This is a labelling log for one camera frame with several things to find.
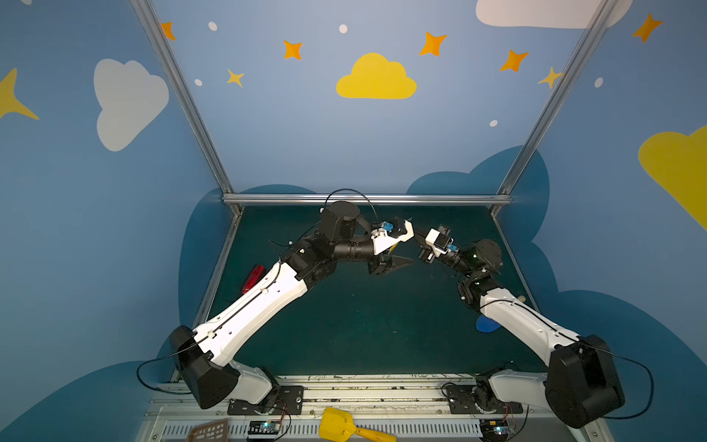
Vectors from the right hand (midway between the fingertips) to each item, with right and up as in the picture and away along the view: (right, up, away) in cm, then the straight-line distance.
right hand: (410, 221), depth 69 cm
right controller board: (+23, -55, +3) cm, 60 cm away
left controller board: (-38, -55, +2) cm, 67 cm away
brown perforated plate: (-51, -55, +2) cm, 75 cm away
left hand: (-1, -6, -7) cm, 9 cm away
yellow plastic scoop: (-19, -53, +1) cm, 56 cm away
